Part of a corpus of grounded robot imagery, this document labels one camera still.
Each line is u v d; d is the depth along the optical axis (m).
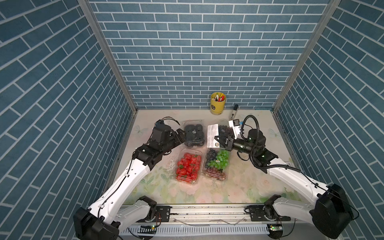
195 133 0.96
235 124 0.67
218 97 1.12
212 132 0.75
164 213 0.73
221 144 0.71
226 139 0.68
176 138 0.65
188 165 0.85
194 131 0.96
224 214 0.76
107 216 0.38
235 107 1.16
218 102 1.08
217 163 0.83
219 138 0.72
